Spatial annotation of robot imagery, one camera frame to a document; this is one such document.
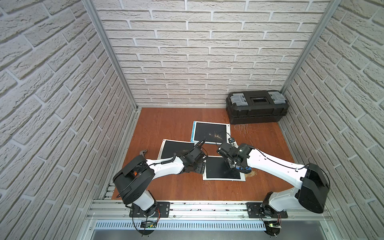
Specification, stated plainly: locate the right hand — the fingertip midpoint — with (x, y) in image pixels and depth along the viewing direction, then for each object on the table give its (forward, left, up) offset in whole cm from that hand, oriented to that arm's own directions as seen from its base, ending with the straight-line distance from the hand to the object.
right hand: (239, 158), depth 81 cm
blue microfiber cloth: (-12, +3, +17) cm, 21 cm away
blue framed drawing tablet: (+24, +10, -9) cm, 28 cm away
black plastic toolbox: (+33, -18, +7) cm, 38 cm away
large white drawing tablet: (+16, +42, -10) cm, 46 cm away
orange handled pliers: (+11, +58, -7) cm, 59 cm away
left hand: (+1, +22, -9) cm, 24 cm away
